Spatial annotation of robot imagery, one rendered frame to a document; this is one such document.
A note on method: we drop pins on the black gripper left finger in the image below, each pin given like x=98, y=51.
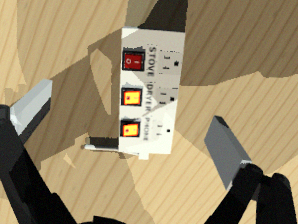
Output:
x=31, y=200

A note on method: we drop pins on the white power strip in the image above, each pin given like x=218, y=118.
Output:
x=151, y=62

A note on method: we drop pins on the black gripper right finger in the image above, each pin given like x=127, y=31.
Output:
x=234, y=165

